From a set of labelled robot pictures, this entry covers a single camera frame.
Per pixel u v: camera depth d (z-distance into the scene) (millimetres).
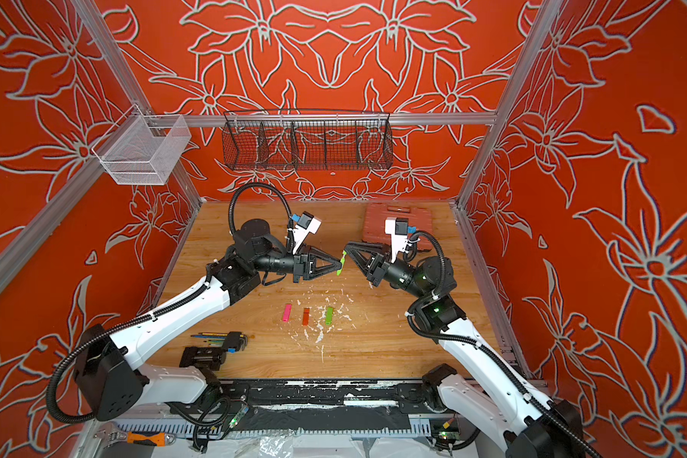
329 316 878
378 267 557
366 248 593
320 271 610
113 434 683
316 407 726
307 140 1018
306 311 885
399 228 552
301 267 570
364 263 593
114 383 386
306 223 587
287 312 888
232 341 819
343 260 610
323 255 613
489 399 533
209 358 779
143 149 924
